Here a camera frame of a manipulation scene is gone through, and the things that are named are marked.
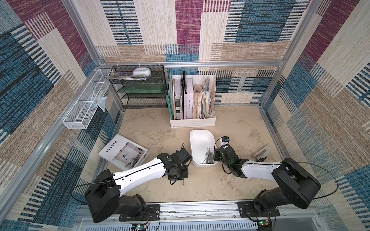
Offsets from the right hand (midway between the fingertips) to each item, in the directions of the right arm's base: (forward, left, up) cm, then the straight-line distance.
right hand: (214, 148), depth 92 cm
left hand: (-18, +17, +2) cm, 25 cm away
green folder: (+21, +27, +26) cm, 43 cm away
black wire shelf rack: (+41, +49, +17) cm, 66 cm away
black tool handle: (-5, -27, -2) cm, 28 cm away
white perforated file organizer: (+27, +12, +14) cm, 33 cm away
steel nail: (-4, +3, -3) cm, 6 cm away
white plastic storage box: (+5, +6, -3) cm, 9 cm away
